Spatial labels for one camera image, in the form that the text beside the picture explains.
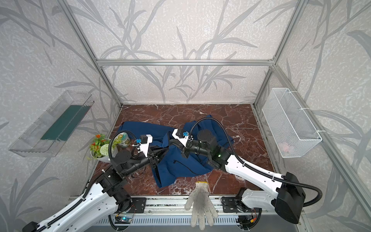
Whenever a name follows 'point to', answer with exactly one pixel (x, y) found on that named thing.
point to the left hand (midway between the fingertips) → (168, 146)
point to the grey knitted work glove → (202, 204)
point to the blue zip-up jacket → (173, 151)
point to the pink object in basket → (284, 146)
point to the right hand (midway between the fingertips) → (172, 135)
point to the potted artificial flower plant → (99, 149)
